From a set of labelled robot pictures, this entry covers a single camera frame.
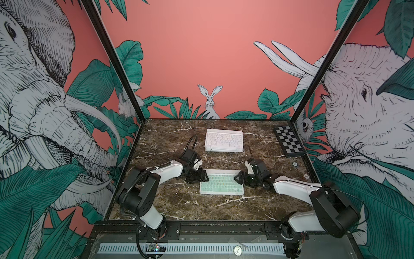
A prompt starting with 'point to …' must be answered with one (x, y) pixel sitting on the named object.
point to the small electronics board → (155, 247)
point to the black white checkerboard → (289, 141)
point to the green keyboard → (221, 182)
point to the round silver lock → (237, 251)
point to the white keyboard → (224, 140)
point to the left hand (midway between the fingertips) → (206, 178)
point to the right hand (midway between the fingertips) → (236, 177)
